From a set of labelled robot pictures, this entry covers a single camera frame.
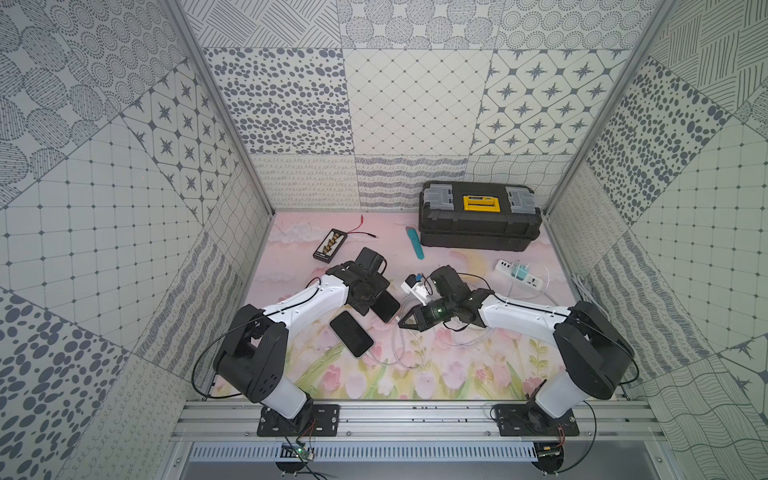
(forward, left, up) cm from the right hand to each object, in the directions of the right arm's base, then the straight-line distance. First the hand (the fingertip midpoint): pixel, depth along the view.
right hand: (404, 325), depth 82 cm
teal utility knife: (+37, -4, -7) cm, 38 cm away
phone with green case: (+1, +16, -8) cm, 18 cm away
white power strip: (+24, -35, -6) cm, 43 cm away
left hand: (+13, +7, +1) cm, 15 cm away
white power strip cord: (+17, -61, -10) cm, 64 cm away
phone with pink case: (+6, +5, 0) cm, 8 cm away
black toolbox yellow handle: (+35, -30, +8) cm, 47 cm away
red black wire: (+42, +19, -8) cm, 47 cm away
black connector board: (+33, +27, -6) cm, 43 cm away
